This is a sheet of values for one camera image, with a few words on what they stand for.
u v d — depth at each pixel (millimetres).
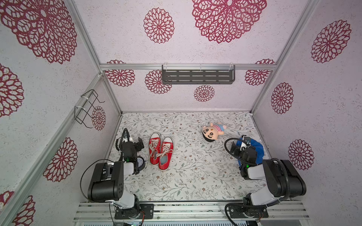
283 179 435
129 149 698
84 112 752
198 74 927
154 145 939
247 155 724
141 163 880
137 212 672
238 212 726
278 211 757
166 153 896
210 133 970
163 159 898
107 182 462
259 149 933
